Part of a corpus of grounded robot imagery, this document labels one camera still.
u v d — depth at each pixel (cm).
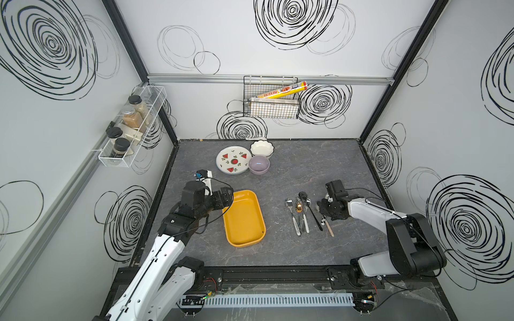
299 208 91
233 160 111
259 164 105
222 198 66
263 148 116
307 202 93
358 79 96
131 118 71
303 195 96
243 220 87
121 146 61
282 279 75
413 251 43
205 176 67
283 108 87
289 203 93
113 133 62
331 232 85
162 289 54
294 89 89
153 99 96
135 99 74
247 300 96
